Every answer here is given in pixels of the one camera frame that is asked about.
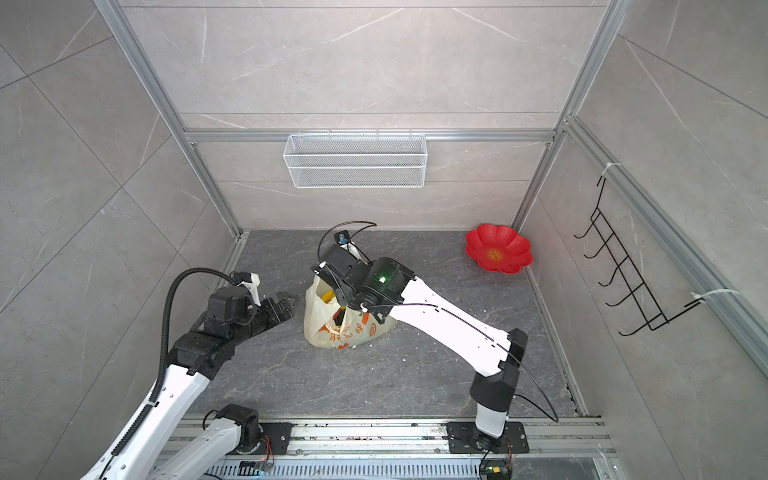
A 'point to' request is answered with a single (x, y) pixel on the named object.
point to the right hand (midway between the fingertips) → (353, 276)
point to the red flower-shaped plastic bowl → (498, 248)
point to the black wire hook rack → (654, 317)
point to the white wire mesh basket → (356, 160)
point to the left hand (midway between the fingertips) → (287, 297)
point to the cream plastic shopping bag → (334, 327)
